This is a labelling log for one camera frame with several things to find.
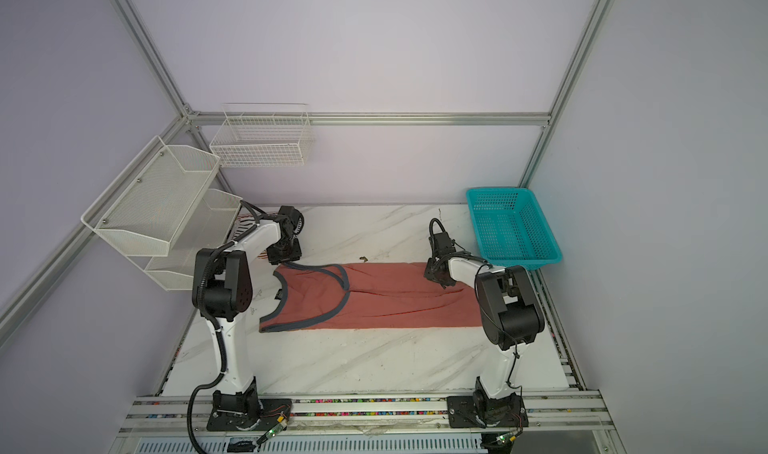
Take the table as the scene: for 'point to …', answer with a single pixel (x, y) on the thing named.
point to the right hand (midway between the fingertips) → (434, 272)
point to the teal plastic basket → (512, 229)
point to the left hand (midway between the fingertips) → (284, 260)
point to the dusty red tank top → (368, 296)
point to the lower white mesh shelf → (208, 225)
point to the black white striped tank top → (243, 224)
